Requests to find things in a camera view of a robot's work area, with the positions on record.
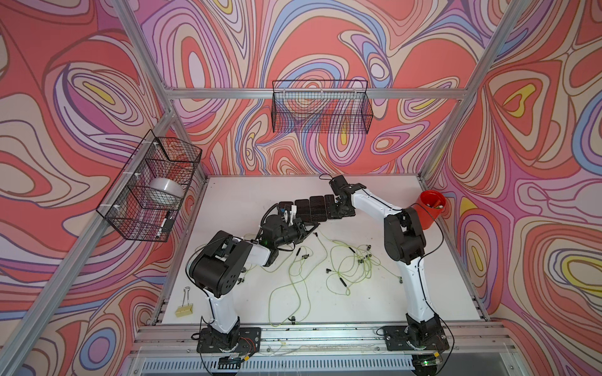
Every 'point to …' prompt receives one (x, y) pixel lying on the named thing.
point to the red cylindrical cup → (429, 204)
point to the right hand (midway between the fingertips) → (339, 218)
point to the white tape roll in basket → (165, 193)
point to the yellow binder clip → (186, 309)
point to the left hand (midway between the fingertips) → (321, 228)
